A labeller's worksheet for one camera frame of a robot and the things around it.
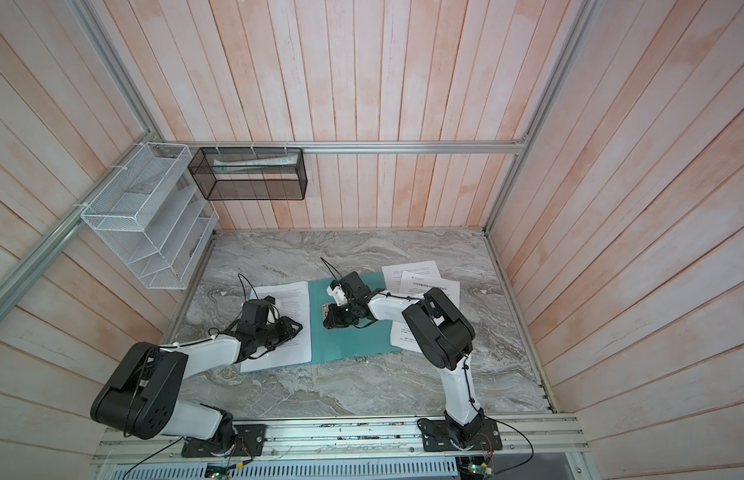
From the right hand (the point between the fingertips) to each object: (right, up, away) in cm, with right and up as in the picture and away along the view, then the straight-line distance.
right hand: (324, 323), depth 93 cm
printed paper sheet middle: (+30, +11, +11) cm, 34 cm away
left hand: (-7, -3, -1) cm, 8 cm away
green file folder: (+9, -4, -6) cm, 11 cm away
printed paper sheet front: (-12, +5, +8) cm, 15 cm away
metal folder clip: (0, +4, +4) cm, 6 cm away
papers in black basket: (-26, +49, -3) cm, 55 cm away
